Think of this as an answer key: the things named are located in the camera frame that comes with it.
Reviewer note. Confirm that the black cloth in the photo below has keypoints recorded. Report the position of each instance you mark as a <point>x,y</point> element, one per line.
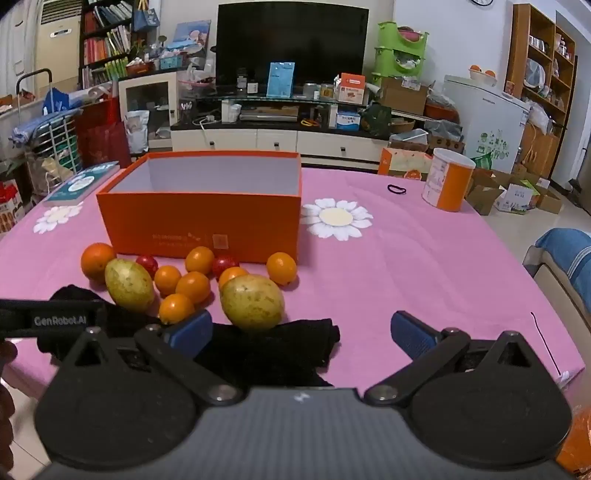
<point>258,350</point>

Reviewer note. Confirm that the white plastic bag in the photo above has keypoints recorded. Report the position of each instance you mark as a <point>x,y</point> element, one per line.
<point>137,131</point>

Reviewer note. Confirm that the beige air conditioner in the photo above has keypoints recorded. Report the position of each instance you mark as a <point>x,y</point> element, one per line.
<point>57,55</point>

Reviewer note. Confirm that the red cherry tomato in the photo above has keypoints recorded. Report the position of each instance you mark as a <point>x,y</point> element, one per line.
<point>147,264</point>
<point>224,265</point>

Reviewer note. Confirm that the orange and white carton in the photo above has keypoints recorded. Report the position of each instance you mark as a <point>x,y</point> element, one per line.
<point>350,87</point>

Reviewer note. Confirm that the yellow green mango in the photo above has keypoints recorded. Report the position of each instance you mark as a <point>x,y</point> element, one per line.
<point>251,302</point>
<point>129,285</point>

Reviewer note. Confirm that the small orange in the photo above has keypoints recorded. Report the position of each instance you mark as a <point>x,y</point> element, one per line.
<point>199,259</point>
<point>175,308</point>
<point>231,276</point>
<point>281,267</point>
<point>194,286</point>
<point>167,279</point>

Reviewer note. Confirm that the person's left hand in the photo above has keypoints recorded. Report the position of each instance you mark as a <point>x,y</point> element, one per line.
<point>7,355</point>

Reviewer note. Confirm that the blue and white carton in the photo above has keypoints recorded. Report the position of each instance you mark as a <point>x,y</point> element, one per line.
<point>348,121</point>

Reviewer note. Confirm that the large orange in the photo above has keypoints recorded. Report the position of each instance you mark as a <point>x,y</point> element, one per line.
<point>96,261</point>

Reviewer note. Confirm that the open cardboard box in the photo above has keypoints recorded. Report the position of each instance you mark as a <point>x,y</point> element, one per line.
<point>485,194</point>

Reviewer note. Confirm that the brown cardboard box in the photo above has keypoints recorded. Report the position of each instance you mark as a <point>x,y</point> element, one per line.
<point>404,97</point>

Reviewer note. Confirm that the blue upright box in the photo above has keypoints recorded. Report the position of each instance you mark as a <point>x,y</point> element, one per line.
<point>280,78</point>

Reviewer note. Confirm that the black television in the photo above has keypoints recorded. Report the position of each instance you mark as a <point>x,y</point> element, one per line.
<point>295,37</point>

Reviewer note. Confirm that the white television stand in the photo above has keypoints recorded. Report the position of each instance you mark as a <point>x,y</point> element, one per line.
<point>277,143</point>

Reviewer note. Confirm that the pink floral tablecloth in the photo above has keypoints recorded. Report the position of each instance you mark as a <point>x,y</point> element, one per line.
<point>415,258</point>

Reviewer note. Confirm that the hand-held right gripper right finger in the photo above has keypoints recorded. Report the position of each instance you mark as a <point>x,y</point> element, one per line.
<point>411,334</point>

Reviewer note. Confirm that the white glass door cabinet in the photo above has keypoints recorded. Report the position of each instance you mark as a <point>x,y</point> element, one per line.
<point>147,106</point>

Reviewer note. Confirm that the orange and white can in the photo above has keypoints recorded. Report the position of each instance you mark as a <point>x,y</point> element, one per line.
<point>450,182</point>

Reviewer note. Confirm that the teal book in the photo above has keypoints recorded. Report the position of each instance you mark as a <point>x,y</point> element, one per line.
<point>83,182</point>

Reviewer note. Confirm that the orange bag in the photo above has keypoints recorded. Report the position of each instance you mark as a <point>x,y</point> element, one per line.
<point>577,443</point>

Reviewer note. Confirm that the white bowl of oranges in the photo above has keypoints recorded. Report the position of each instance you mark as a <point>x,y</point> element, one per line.
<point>482,78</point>

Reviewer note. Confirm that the blue printed board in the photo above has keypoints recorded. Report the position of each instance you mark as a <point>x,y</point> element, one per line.
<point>191,34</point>

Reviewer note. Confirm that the red bags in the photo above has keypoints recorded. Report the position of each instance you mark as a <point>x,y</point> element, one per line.
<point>101,138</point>

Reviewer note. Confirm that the green stacked rack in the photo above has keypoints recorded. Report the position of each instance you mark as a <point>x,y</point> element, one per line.
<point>392,41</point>

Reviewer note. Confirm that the blue striped cloth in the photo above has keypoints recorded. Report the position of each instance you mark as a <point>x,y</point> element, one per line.
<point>568,254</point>

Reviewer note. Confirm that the orange gift box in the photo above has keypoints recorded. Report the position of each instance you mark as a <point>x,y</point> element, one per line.
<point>401,164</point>

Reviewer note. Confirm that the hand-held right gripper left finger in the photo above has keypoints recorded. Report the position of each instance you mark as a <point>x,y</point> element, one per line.
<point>191,330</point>

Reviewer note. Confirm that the dark bookshelf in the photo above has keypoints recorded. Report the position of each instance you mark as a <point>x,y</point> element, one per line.
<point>99,48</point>

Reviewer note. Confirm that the orange cardboard box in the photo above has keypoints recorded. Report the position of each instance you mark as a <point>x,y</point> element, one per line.
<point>198,221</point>

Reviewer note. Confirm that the dark green bag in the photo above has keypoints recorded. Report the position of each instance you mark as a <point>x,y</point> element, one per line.
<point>376,121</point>

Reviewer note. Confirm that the wooden shelf unit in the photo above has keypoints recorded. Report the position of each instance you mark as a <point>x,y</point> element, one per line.
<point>519,46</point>

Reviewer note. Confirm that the white fridge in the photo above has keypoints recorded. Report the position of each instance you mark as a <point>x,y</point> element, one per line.
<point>489,120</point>

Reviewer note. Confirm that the beige sofa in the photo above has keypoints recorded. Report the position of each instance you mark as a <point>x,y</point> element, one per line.
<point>554,290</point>

